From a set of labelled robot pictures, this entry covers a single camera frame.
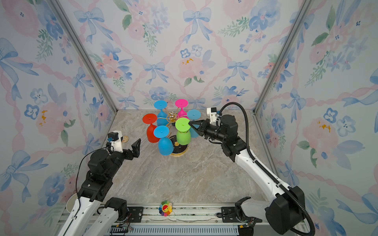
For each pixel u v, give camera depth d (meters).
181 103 0.82
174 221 0.73
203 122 0.65
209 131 0.62
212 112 0.66
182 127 0.68
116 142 0.58
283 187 0.41
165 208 0.75
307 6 0.68
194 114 0.77
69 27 0.75
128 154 0.62
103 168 0.51
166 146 0.77
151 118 0.76
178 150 0.95
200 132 0.63
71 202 0.69
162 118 0.78
